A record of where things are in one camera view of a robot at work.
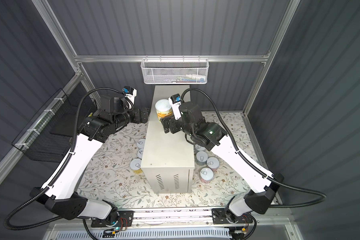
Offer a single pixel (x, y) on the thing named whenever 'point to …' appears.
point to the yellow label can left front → (135, 164)
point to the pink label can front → (206, 175)
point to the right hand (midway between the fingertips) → (170, 117)
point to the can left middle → (140, 153)
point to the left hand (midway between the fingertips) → (140, 108)
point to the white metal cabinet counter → (168, 160)
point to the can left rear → (140, 143)
